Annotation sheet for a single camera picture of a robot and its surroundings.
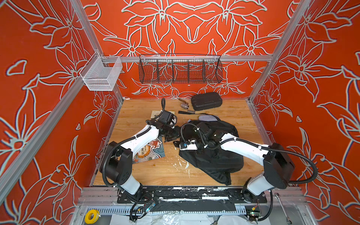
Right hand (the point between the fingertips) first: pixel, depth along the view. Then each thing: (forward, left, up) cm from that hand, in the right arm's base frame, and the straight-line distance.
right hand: (186, 146), depth 82 cm
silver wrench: (-35, -48, -10) cm, 61 cm away
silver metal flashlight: (+39, -1, -6) cm, 40 cm away
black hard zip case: (+44, -19, -6) cm, 48 cm away
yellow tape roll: (-32, +48, -8) cm, 59 cm away
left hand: (+7, +2, +3) cm, 8 cm away
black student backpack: (-6, -18, -8) cm, 21 cm away
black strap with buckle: (+34, -5, -9) cm, 35 cm away
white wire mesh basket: (+37, +55, +24) cm, 71 cm away
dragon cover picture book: (+2, +21, -9) cm, 23 cm away
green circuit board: (-32, -33, -10) cm, 46 cm away
